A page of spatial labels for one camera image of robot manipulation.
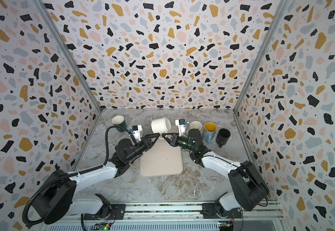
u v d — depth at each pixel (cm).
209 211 73
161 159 92
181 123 73
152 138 78
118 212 74
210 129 97
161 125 75
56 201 41
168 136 76
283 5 71
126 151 62
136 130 73
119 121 103
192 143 64
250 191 43
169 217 73
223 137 95
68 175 46
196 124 100
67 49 86
